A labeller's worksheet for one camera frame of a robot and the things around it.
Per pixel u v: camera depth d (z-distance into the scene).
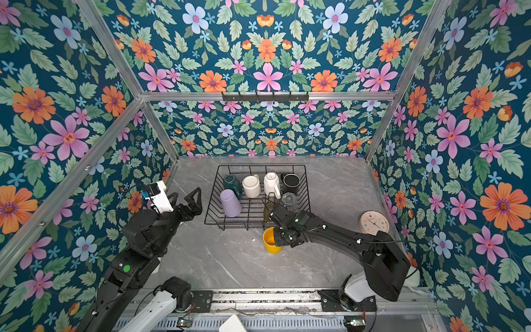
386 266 0.42
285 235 0.60
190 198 0.57
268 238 0.86
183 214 0.57
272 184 0.94
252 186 0.95
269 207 0.99
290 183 0.94
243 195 1.00
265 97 0.93
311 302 0.75
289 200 0.91
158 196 0.53
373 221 0.91
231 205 0.88
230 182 0.93
